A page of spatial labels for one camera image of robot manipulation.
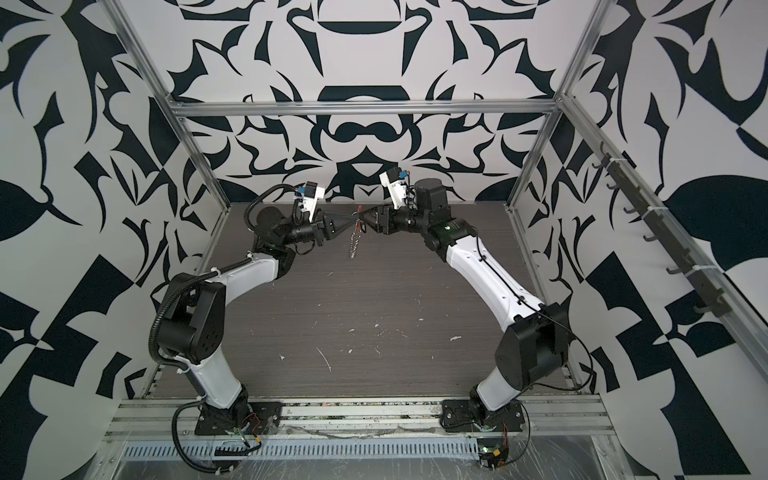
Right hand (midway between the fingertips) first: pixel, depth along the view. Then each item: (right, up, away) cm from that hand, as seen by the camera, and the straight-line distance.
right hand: (365, 211), depth 73 cm
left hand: (-2, 0, 0) cm, 2 cm away
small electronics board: (+30, -57, -1) cm, 64 cm away
